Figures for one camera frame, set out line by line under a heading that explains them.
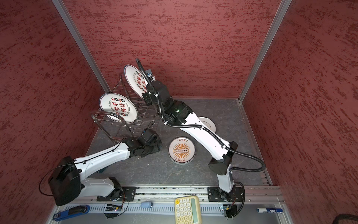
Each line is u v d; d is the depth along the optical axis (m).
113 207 0.73
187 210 0.68
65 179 0.40
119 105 0.67
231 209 0.71
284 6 0.71
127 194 0.74
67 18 0.74
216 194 0.74
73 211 0.65
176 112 0.44
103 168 0.50
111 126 0.72
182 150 0.88
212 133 0.44
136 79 0.66
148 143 0.65
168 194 0.76
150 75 0.48
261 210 0.69
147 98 0.55
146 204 0.70
